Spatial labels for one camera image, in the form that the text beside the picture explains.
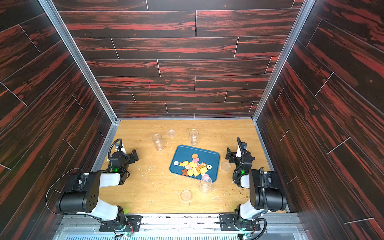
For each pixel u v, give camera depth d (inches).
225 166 36.8
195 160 37.5
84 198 17.5
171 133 43.8
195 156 38.8
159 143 38.8
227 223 28.6
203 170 35.8
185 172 35.5
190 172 35.4
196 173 35.6
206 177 34.2
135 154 34.6
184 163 36.9
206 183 33.7
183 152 40.8
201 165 36.5
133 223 29.0
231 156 32.9
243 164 27.2
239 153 30.8
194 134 38.8
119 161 27.9
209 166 36.7
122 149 32.3
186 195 32.6
